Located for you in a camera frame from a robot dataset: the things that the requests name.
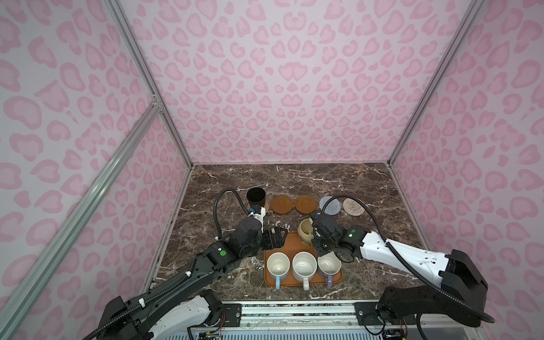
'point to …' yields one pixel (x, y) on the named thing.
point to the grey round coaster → (333, 207)
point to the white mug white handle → (304, 265)
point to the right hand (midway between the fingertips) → (316, 242)
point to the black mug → (256, 196)
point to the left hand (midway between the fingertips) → (281, 230)
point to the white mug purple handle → (329, 265)
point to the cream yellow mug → (305, 231)
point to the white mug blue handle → (278, 265)
